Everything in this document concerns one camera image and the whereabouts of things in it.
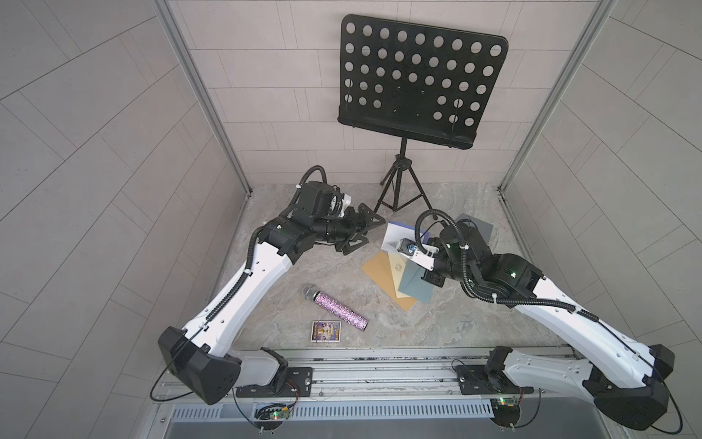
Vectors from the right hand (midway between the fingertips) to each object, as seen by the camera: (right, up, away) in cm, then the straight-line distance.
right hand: (412, 253), depth 68 cm
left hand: (-8, +6, -4) cm, 11 cm away
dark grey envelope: (+35, +4, +37) cm, 51 cm away
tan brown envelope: (-7, -10, +23) cm, 26 cm away
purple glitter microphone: (-28, -14, +14) cm, 35 cm away
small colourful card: (-23, -25, +10) cm, 35 cm away
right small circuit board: (+24, -41, +1) cm, 48 cm away
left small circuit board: (-34, -39, -3) cm, 52 cm away
